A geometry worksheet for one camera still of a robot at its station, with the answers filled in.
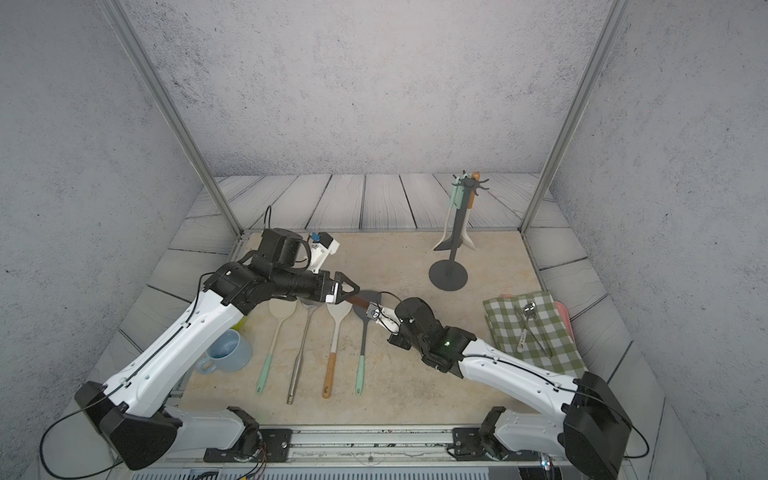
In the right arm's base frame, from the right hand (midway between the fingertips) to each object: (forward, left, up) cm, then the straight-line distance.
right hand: (396, 311), depth 79 cm
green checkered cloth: (+5, -41, -17) cm, 45 cm away
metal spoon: (+10, -42, -16) cm, 46 cm away
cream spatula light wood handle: (+8, +19, -15) cm, 26 cm away
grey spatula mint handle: (+8, +11, -15) cm, 21 cm away
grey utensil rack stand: (+24, -19, -17) cm, 35 cm away
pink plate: (+8, -53, -17) cm, 56 cm away
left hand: (-2, +9, +13) cm, 16 cm away
